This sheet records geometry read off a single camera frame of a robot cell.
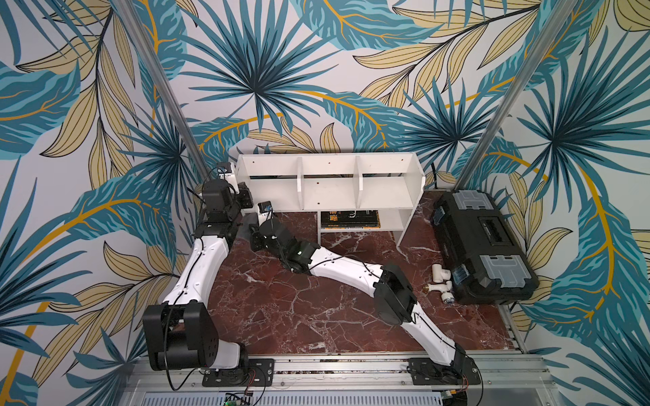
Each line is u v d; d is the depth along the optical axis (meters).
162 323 0.40
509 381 0.76
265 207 0.70
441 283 0.90
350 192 0.86
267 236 0.63
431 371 0.73
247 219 0.79
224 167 0.67
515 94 0.85
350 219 0.92
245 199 0.72
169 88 0.84
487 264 0.78
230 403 0.71
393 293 0.52
